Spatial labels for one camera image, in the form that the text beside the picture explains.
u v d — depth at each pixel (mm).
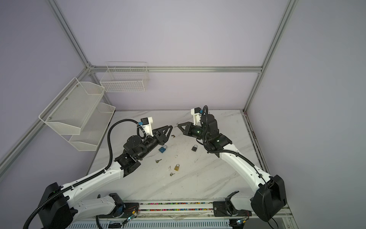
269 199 395
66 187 420
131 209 734
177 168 882
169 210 749
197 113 665
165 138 634
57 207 383
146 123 617
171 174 860
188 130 636
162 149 957
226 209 662
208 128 549
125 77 956
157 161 920
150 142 614
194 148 981
